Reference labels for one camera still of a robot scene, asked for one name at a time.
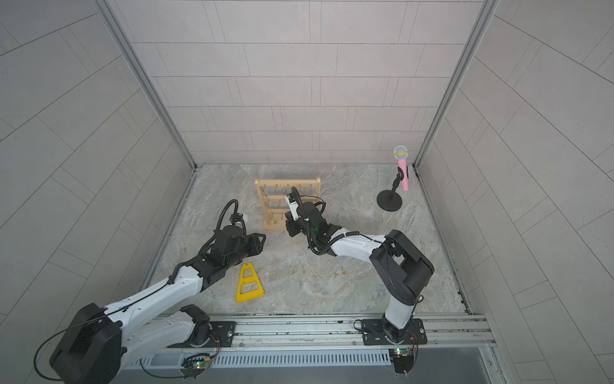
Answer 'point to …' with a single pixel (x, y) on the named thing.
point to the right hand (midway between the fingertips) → (286, 214)
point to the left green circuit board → (195, 364)
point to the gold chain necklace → (344, 273)
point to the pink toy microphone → (400, 152)
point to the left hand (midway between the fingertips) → (268, 235)
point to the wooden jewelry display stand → (273, 192)
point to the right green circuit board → (403, 359)
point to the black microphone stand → (389, 200)
